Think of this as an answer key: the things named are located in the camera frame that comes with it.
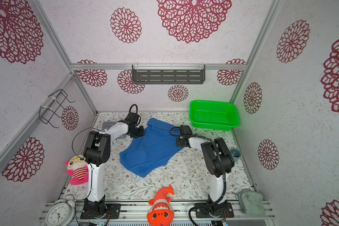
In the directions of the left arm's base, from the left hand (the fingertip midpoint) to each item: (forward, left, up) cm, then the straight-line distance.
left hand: (143, 136), depth 105 cm
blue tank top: (-11, -9, +1) cm, 14 cm away
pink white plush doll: (-26, +34, +7) cm, 44 cm away
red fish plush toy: (-50, -15, +9) cm, 53 cm away
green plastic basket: (+22, -58, -1) cm, 62 cm away
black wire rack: (-2, +45, +33) cm, 55 cm away
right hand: (-4, -28, +1) cm, 28 cm away
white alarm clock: (-49, +35, +4) cm, 61 cm away
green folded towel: (-45, -64, 0) cm, 78 cm away
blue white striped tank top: (+10, +29, +2) cm, 31 cm away
